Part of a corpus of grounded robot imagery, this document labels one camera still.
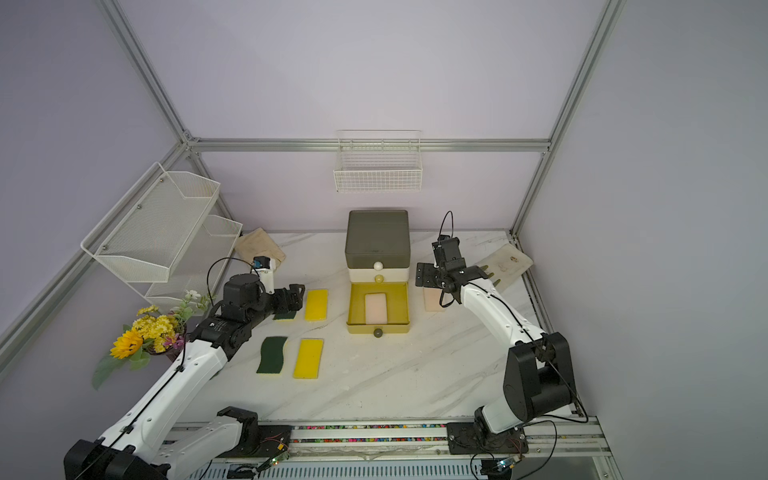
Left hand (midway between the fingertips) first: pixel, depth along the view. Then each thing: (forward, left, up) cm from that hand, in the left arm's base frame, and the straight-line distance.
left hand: (287, 292), depth 81 cm
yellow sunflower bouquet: (-15, +26, +7) cm, 31 cm away
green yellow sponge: (-12, +6, -16) cm, 21 cm away
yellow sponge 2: (-11, -4, -19) cm, 23 cm away
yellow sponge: (+7, -3, -19) cm, 20 cm away
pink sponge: (+4, -24, -16) cm, 29 cm away
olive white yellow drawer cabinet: (+13, -25, 0) cm, 28 cm away
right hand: (+8, -41, -4) cm, 42 cm away
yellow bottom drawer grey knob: (+5, -30, -17) cm, 35 cm away
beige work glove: (+35, +25, -18) cm, 47 cm away
